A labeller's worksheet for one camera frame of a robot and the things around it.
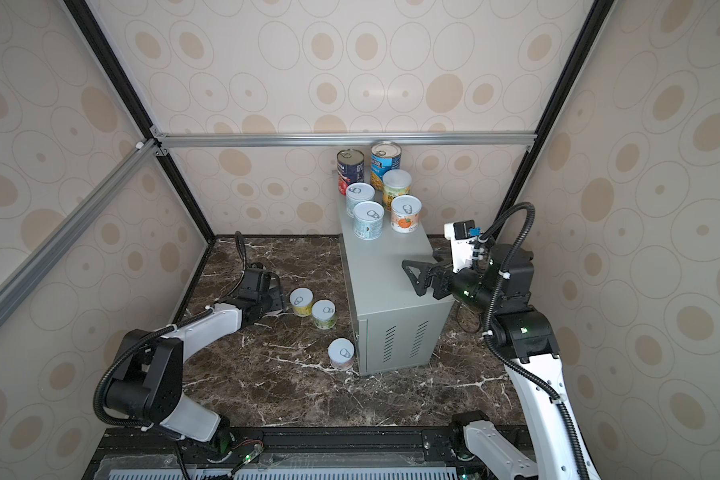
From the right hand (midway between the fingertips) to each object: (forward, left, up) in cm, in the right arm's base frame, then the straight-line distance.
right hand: (421, 259), depth 62 cm
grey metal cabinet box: (-9, +5, -14) cm, 17 cm away
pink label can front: (-6, +19, -33) cm, 38 cm away
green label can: (+7, +25, -33) cm, 42 cm away
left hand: (+13, +38, -29) cm, 50 cm away
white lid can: (+11, +33, -33) cm, 48 cm away
